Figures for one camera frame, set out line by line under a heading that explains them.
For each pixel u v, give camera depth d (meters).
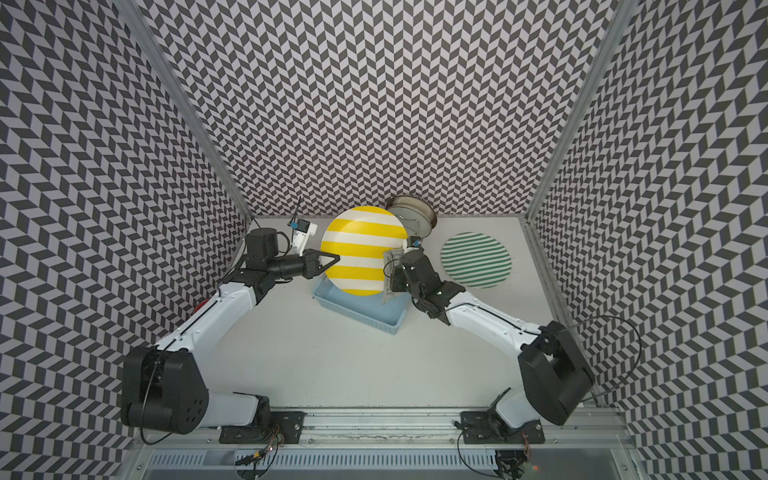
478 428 0.72
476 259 0.96
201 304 0.94
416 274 0.62
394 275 0.74
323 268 0.75
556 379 0.42
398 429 0.74
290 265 0.70
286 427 0.73
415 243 0.73
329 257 0.80
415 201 1.05
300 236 0.73
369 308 0.91
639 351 0.68
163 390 0.41
